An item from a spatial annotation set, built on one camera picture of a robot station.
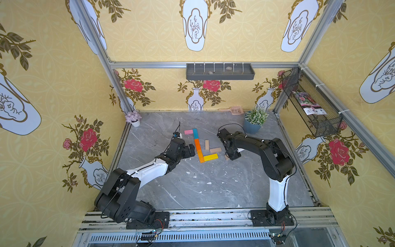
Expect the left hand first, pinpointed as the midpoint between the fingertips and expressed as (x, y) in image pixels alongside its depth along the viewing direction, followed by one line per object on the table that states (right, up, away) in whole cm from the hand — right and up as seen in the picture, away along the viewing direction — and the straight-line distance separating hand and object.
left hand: (190, 147), depth 91 cm
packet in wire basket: (+60, +23, -15) cm, 66 cm away
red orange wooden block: (+4, +1, +10) cm, 11 cm away
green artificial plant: (+41, +19, +6) cm, 46 cm away
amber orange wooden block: (+6, -6, +4) cm, 10 cm away
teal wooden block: (+3, +7, +16) cm, 17 cm away
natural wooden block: (+10, +1, +10) cm, 14 cm away
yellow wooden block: (+13, -6, +4) cm, 15 cm away
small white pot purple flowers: (-38, +19, +13) cm, 45 cm away
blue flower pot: (+39, +11, +13) cm, 43 cm away
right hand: (+24, -5, +8) cm, 25 cm away
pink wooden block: (-2, +9, +17) cm, 20 cm away
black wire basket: (+70, +13, -10) cm, 72 cm away
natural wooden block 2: (+16, -3, +8) cm, 18 cm away
